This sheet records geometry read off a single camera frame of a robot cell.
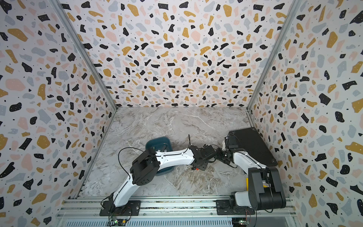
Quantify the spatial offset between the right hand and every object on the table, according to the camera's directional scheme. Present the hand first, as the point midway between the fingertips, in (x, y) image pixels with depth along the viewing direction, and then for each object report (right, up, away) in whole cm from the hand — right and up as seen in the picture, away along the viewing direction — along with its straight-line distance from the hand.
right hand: (216, 155), depth 92 cm
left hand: (-8, -6, -3) cm, 10 cm away
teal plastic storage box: (-39, +7, +4) cm, 40 cm away
